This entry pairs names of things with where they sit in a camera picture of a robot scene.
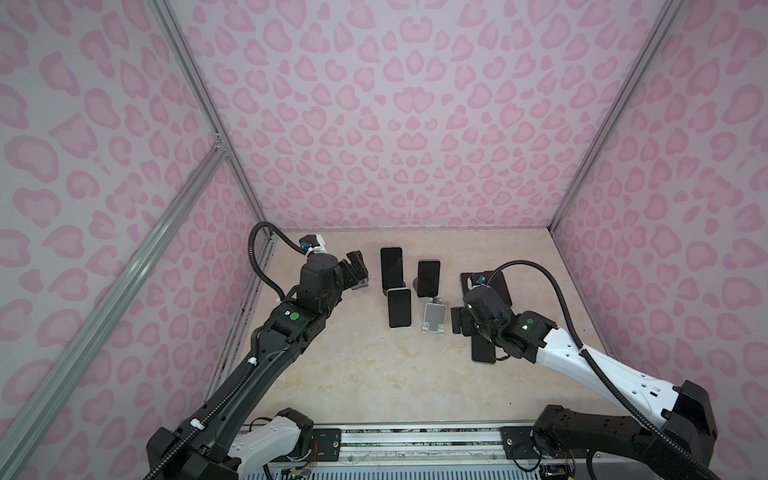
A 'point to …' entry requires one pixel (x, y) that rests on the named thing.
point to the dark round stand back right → (415, 284)
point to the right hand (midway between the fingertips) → (466, 311)
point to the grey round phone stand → (362, 283)
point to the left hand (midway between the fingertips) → (349, 254)
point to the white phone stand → (435, 315)
